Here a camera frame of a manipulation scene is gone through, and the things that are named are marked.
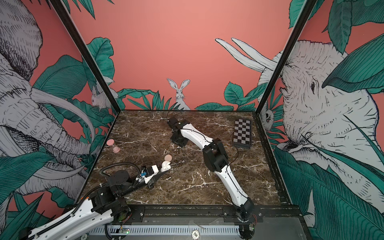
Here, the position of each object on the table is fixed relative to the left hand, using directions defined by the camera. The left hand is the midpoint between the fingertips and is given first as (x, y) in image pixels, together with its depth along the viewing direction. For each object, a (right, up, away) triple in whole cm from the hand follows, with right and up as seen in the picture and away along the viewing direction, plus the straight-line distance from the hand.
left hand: (165, 167), depth 67 cm
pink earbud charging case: (-4, -2, +27) cm, 27 cm away
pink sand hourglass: (-39, +9, +24) cm, 46 cm away
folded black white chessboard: (+47, +13, +37) cm, 61 cm away
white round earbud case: (0, +1, -1) cm, 1 cm away
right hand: (-1, +8, +29) cm, 30 cm away
